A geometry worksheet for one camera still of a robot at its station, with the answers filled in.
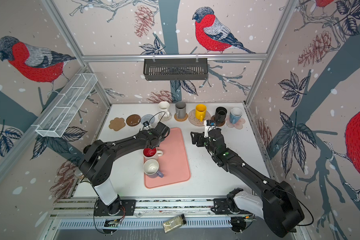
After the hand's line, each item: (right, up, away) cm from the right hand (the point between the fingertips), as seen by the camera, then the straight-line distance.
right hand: (194, 135), depth 82 cm
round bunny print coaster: (+3, +7, +28) cm, 29 cm away
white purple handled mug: (-25, -20, +3) cm, 33 cm away
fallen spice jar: (-10, -38, -16) cm, 42 cm away
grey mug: (-8, +16, +21) cm, 28 cm away
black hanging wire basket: (-12, +45, +24) cm, 52 cm away
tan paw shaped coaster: (-57, +5, +28) cm, 63 cm away
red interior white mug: (-28, -12, +8) cm, 31 cm away
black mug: (+20, +13, +21) cm, 32 cm away
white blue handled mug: (+30, +12, +19) cm, 37 cm away
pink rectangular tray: (-12, -18, +5) cm, 22 cm away
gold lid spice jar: (-60, -19, -8) cm, 63 cm away
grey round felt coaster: (-35, +10, +31) cm, 47 cm away
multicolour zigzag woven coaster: (-20, +10, +29) cm, 37 cm away
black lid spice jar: (-61, -8, 0) cm, 62 cm away
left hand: (-22, -3, +10) cm, 25 cm away
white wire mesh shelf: (-69, +12, -8) cm, 70 cm away
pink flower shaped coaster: (+34, +4, +24) cm, 41 cm away
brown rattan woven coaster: (-8, +8, +28) cm, 30 cm away
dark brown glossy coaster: (-44, +8, +29) cm, 53 cm away
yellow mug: (+6, +14, +22) cm, 26 cm away
